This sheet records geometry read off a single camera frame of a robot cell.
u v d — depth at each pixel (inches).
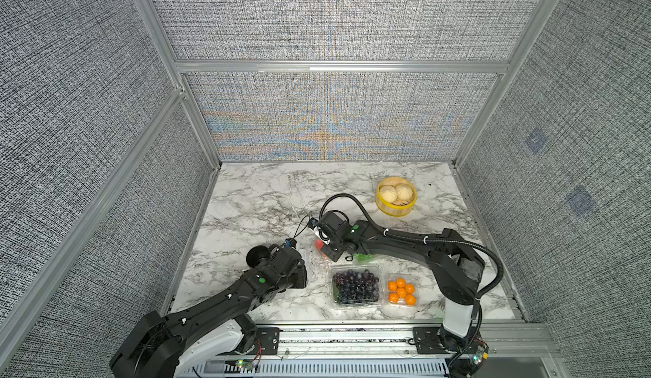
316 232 30.7
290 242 30.1
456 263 19.8
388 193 39.4
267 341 28.9
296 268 25.7
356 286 30.7
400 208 39.5
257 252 33.1
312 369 27.6
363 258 33.9
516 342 29.4
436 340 28.9
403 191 40.5
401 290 31.7
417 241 20.2
